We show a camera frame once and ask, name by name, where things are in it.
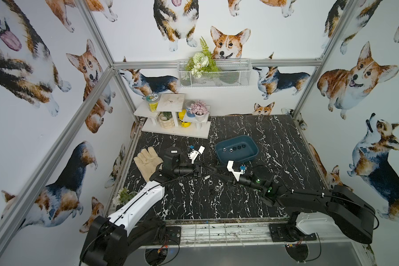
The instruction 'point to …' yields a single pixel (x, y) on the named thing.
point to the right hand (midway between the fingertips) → (219, 163)
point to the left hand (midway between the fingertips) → (214, 168)
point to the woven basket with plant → (166, 119)
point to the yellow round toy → (181, 115)
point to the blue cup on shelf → (188, 106)
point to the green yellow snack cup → (153, 100)
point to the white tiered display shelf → (174, 103)
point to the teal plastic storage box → (238, 149)
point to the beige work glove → (148, 161)
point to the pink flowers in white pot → (199, 109)
